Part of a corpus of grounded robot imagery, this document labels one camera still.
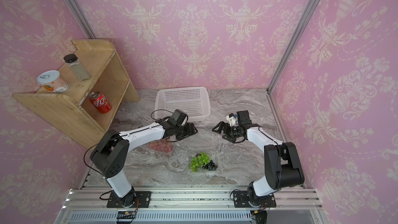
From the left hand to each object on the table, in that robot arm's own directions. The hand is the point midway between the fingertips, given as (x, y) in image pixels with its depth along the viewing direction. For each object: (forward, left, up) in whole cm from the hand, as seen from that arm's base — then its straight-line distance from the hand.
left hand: (195, 134), depth 90 cm
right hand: (0, -13, +2) cm, 13 cm away
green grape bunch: (-14, -4, -1) cm, 15 cm away
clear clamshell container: (-11, -12, -6) cm, 17 cm away
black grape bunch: (-17, -9, -3) cm, 19 cm away
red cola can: (+4, +46, +23) cm, 51 cm away
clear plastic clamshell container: (-5, +12, -1) cm, 13 cm away
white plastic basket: (+30, +2, -5) cm, 30 cm away
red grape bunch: (-6, +19, -2) cm, 20 cm away
